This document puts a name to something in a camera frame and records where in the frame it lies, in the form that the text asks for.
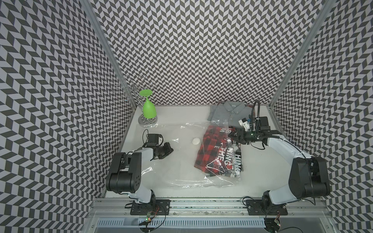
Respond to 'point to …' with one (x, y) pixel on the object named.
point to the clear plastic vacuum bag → (177, 169)
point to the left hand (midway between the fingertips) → (173, 151)
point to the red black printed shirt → (218, 154)
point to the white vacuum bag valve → (195, 141)
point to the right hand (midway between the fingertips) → (231, 138)
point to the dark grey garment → (230, 112)
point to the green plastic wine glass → (149, 108)
